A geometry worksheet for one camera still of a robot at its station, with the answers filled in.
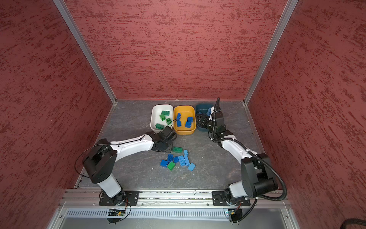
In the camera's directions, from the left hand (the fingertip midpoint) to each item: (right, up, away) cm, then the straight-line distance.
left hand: (167, 149), depth 89 cm
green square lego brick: (-6, +20, +18) cm, 28 cm away
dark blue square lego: (-2, -8, -2) cm, 8 cm away
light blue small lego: (+16, -9, -5) cm, 19 cm away
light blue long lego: (+11, -6, -3) cm, 13 cm away
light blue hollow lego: (+12, -1, 0) cm, 12 cm away
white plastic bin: (-2, +28, +23) cm, 37 cm away
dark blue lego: (+14, +16, +15) cm, 26 cm away
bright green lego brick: (+4, -8, -6) cm, 11 cm away
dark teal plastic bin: (+25, +28, +24) cm, 44 cm away
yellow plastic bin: (+12, +25, +23) cm, 36 cm away
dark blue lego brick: (+6, +17, +17) cm, 24 cm away
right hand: (+20, +19, -1) cm, 28 cm away
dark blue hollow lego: (+2, -5, 0) cm, 5 cm away
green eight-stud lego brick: (+6, -1, +3) cm, 7 cm away
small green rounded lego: (-1, +18, +14) cm, 23 cm away
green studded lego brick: (-5, +24, +23) cm, 33 cm away
